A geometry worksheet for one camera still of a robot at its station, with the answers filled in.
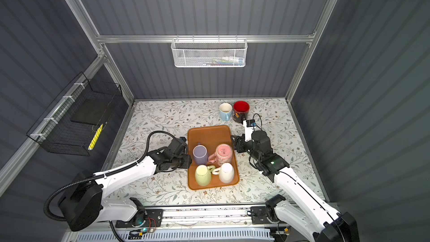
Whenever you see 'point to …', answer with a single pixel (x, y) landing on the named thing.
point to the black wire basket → (73, 122)
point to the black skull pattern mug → (240, 111)
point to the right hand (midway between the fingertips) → (238, 136)
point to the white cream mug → (225, 172)
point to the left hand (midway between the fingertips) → (190, 160)
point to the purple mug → (200, 153)
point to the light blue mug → (225, 110)
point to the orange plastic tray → (211, 136)
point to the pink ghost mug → (223, 154)
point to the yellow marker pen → (95, 138)
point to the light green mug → (202, 175)
